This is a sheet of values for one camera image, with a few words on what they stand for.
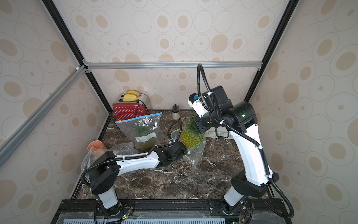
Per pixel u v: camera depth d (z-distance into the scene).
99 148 0.87
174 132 0.72
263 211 0.73
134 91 1.06
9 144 0.51
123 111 1.03
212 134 0.49
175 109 1.08
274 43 0.80
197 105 0.52
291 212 0.37
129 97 1.03
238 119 0.35
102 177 0.45
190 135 0.64
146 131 0.83
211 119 0.46
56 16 0.70
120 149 0.84
